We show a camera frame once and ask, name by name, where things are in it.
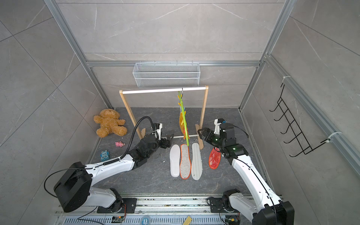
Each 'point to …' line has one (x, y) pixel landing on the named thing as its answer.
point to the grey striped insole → (197, 168)
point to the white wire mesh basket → (167, 74)
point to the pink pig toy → (119, 144)
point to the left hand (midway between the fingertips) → (170, 132)
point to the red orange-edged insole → (214, 157)
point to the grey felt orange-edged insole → (185, 161)
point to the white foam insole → (175, 152)
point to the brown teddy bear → (110, 123)
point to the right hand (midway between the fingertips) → (203, 133)
